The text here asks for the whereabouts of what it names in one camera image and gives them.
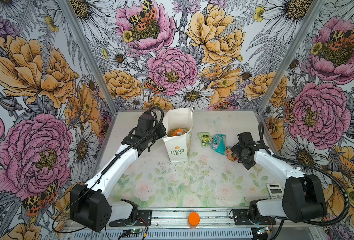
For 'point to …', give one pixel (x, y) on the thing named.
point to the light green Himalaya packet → (205, 138)
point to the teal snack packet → (218, 143)
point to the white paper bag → (178, 126)
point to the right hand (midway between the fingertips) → (238, 159)
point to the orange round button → (194, 218)
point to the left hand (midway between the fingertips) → (165, 132)
